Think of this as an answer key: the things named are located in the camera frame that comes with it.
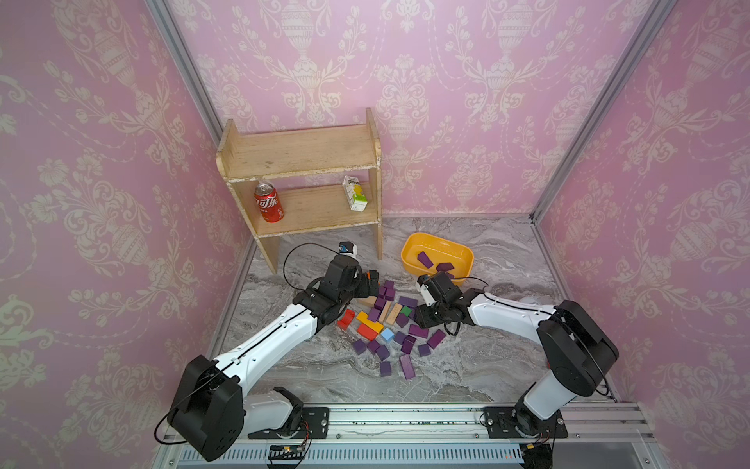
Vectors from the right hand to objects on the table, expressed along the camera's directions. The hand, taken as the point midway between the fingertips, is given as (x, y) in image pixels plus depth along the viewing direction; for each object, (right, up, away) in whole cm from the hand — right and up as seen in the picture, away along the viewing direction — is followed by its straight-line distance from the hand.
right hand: (422, 315), depth 91 cm
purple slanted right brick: (+4, -7, -3) cm, 8 cm away
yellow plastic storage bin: (+9, +20, +19) cm, 29 cm away
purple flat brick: (-4, +4, +5) cm, 7 cm away
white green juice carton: (-21, +38, +1) cm, 44 cm away
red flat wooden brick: (-17, -5, -1) cm, 18 cm away
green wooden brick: (-5, +1, +3) cm, 5 cm away
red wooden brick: (-24, -1, +1) cm, 24 cm away
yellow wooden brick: (-15, -3, -1) cm, 15 cm away
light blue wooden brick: (-11, -5, -3) cm, 12 cm away
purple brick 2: (+9, +14, +15) cm, 22 cm away
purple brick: (+2, +18, +15) cm, 23 cm away
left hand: (-17, +13, -7) cm, 23 cm away
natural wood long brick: (-9, 0, +1) cm, 9 cm away
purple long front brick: (-5, -13, -8) cm, 16 cm away
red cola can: (-45, +34, -7) cm, 57 cm away
